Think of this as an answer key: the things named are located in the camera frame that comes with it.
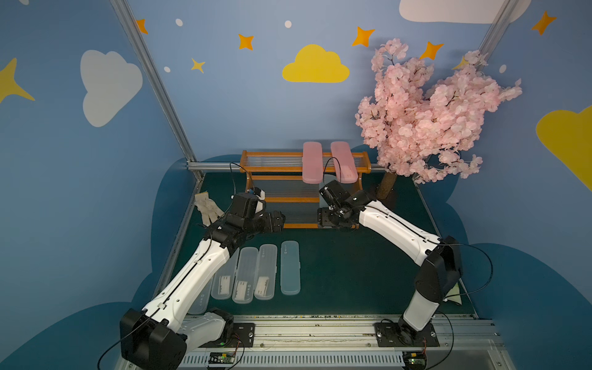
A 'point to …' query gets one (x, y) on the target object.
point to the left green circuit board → (221, 358)
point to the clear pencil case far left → (201, 303)
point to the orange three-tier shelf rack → (279, 175)
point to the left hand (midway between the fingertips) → (274, 215)
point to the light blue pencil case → (290, 267)
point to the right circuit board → (415, 360)
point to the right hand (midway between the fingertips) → (329, 217)
